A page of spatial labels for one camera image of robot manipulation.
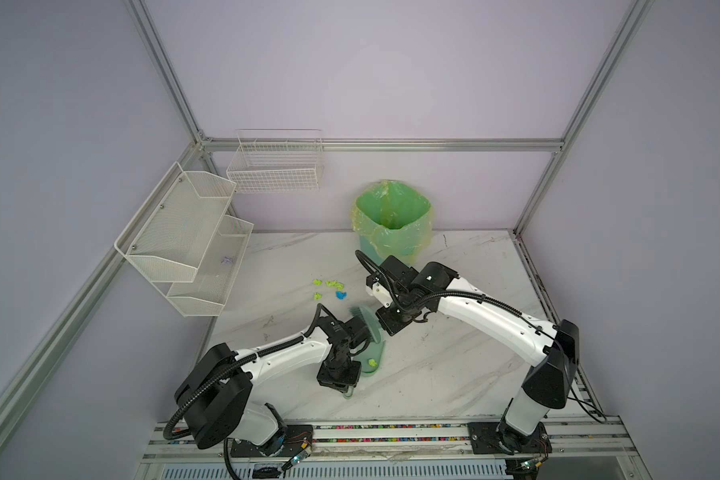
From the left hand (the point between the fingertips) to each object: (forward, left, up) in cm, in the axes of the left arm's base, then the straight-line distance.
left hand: (344, 392), depth 77 cm
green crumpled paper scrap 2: (+32, +11, -4) cm, 35 cm away
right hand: (+13, -9, +13) cm, 21 cm away
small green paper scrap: (+9, -8, -3) cm, 12 cm away
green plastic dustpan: (+13, -9, -4) cm, 16 cm away
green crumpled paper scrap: (+38, +8, -4) cm, 39 cm away
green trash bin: (+58, -16, +8) cm, 60 cm away
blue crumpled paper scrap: (+33, +4, -4) cm, 33 cm away
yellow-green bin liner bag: (+58, -16, +9) cm, 61 cm away
